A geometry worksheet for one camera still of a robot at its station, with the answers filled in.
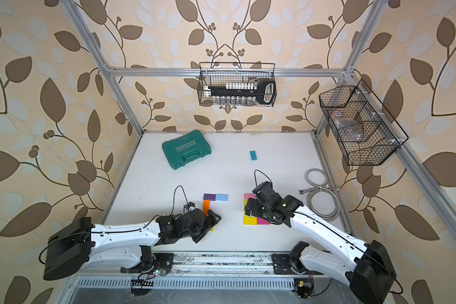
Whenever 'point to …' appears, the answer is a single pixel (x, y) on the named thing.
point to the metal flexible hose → (320, 178)
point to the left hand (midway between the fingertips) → (217, 223)
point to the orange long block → (206, 206)
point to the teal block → (253, 155)
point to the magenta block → (262, 221)
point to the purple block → (209, 197)
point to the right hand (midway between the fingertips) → (253, 210)
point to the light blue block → (223, 197)
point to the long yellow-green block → (246, 218)
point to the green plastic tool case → (178, 151)
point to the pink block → (247, 196)
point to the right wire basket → (364, 139)
